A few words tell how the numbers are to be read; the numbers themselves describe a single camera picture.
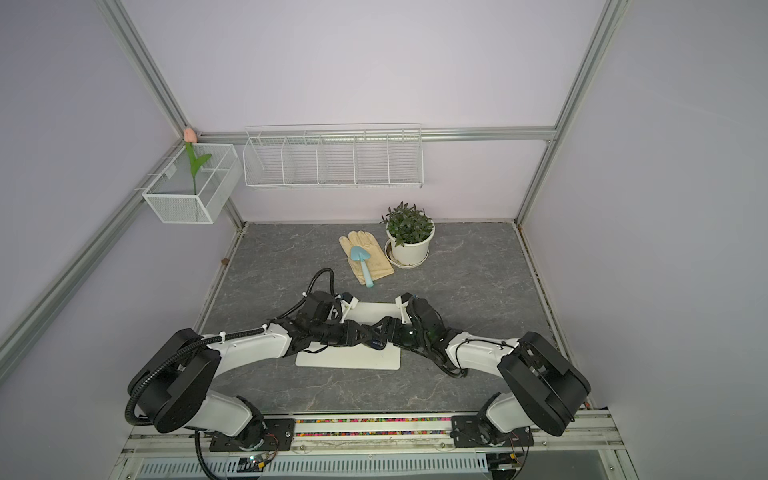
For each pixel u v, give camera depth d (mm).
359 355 864
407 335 743
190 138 896
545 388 429
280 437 734
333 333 754
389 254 1089
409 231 956
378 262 1084
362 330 820
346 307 818
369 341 830
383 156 1048
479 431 666
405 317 788
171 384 434
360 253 1084
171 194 754
